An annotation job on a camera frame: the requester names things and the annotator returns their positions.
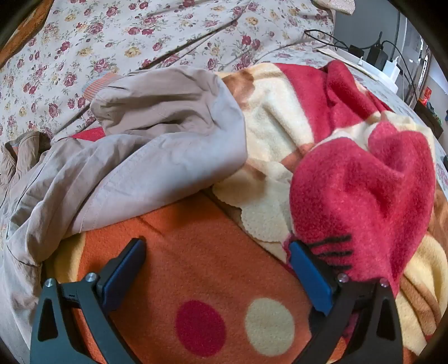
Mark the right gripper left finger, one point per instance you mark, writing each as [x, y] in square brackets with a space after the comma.
[55, 335]

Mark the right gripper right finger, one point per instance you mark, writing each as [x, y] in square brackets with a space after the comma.
[369, 306]

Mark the beige jacket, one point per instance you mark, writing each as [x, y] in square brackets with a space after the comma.
[168, 134]

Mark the red orange fleece blanket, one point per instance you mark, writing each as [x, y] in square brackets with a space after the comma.
[329, 163]

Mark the floral quilt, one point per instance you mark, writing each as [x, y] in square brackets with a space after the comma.
[80, 40]

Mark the white charger plug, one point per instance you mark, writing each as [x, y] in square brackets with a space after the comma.
[391, 69]

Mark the black power adapter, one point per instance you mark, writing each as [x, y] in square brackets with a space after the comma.
[377, 57]

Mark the orange checkered pillow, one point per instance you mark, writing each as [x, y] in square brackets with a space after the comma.
[22, 27]

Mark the beige cloth bag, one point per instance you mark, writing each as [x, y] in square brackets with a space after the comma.
[343, 6]

